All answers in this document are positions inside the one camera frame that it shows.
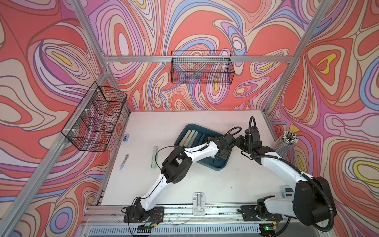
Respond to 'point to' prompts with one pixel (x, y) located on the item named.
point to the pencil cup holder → (287, 138)
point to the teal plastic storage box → (181, 131)
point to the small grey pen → (127, 157)
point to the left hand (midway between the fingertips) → (225, 154)
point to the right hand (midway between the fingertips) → (236, 142)
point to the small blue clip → (126, 138)
